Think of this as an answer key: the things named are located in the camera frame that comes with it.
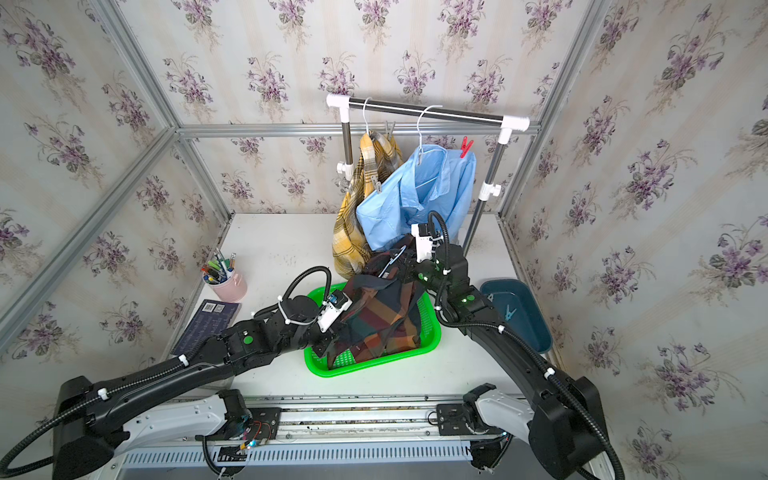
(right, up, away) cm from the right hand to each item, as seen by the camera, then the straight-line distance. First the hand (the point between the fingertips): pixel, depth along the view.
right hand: (397, 253), depth 75 cm
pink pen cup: (-54, -7, +15) cm, 56 cm away
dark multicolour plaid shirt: (-4, -17, +4) cm, 18 cm away
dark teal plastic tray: (+38, -17, +21) cm, 47 cm away
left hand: (-13, -18, -1) cm, 22 cm away
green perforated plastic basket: (+10, -23, +7) cm, 26 cm away
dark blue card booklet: (-57, -21, +16) cm, 63 cm away
